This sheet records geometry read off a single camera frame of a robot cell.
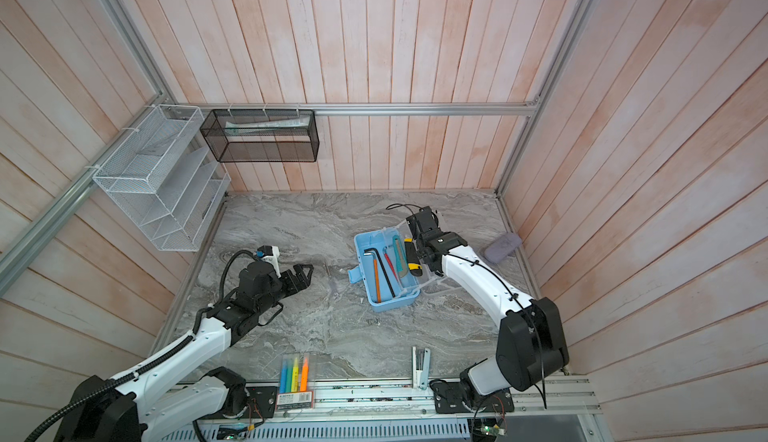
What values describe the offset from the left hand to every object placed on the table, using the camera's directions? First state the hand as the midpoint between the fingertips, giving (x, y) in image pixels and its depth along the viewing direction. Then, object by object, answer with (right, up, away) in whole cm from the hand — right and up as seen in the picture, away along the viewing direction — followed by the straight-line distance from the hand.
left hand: (304, 276), depth 84 cm
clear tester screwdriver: (+4, -1, +14) cm, 15 cm away
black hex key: (+23, +1, +14) cm, 27 cm away
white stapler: (+33, -22, -7) cm, 40 cm away
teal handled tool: (+28, +5, +9) cm, 30 cm away
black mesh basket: (-21, +47, +22) cm, 56 cm away
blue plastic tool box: (+17, 0, +6) cm, 18 cm away
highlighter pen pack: (0, -26, -8) cm, 27 cm away
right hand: (+40, +10, +3) cm, 41 cm away
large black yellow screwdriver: (+32, +2, +7) cm, 33 cm away
